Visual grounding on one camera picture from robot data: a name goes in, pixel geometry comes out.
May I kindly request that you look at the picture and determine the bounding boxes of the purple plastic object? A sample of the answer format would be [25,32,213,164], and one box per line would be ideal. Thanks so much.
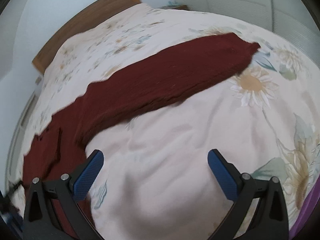
[289,180,319,239]

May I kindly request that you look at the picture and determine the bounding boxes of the left wall switch plate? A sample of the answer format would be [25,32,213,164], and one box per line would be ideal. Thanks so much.
[35,76,42,85]

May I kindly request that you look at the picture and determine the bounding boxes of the white louvered wardrobe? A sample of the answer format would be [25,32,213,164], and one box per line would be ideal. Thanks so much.
[161,0,320,43]

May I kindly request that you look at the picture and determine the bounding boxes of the dark red knit sweater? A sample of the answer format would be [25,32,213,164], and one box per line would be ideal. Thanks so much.
[22,33,260,239]

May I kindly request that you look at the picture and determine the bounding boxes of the wooden headboard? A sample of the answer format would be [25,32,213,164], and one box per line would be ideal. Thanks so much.
[32,0,141,74]

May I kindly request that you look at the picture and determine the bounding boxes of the wooden nightstand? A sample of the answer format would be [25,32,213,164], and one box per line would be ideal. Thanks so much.
[161,4,189,11]

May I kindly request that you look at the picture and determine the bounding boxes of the white radiator cover cabinet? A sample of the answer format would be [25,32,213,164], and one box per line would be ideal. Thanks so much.
[4,89,41,188]

